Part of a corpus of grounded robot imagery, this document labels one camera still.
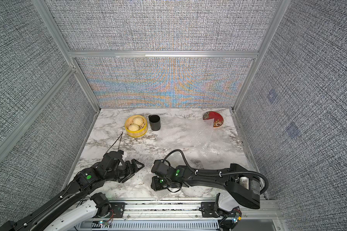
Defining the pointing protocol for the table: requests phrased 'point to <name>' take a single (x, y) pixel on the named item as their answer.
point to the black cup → (154, 121)
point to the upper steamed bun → (138, 120)
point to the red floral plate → (218, 120)
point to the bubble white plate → (166, 193)
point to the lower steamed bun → (133, 127)
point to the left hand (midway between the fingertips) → (143, 169)
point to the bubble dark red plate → (215, 152)
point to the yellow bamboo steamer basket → (143, 129)
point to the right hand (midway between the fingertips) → (150, 185)
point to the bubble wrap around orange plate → (185, 133)
